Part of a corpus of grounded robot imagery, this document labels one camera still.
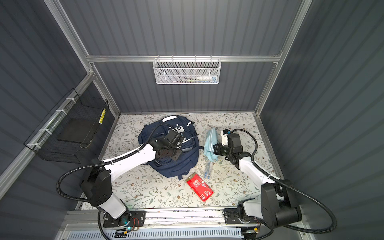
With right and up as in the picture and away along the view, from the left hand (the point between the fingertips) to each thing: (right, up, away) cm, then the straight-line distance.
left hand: (177, 151), depth 86 cm
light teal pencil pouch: (+20, +7, +4) cm, 21 cm away
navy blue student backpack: (+5, -6, 0) cm, 8 cm away
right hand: (+22, +2, +1) cm, 22 cm away
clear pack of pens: (+18, -12, +3) cm, 22 cm away
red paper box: (+13, -19, -4) cm, 24 cm away
